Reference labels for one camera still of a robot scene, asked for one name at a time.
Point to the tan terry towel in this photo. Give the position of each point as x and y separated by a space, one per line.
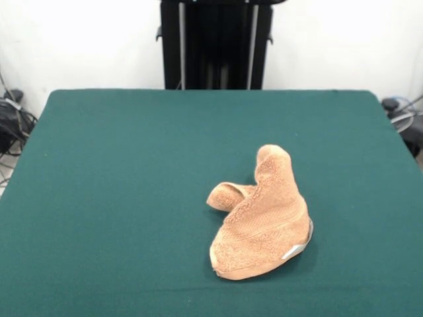
264 218

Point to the dark green table cloth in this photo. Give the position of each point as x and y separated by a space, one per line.
115 198

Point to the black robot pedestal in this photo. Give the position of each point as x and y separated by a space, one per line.
215 46

